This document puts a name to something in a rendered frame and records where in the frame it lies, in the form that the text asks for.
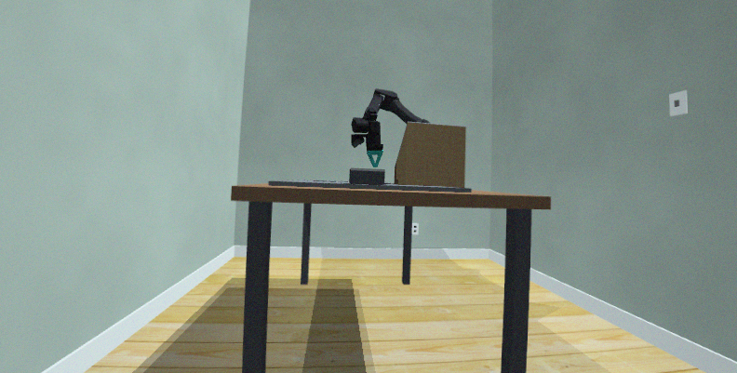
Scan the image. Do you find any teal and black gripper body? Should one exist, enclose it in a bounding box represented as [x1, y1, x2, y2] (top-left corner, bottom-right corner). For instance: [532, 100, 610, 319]
[367, 133, 383, 151]

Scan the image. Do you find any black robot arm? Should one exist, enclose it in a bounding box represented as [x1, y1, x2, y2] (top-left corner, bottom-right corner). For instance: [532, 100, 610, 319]
[351, 89, 430, 148]

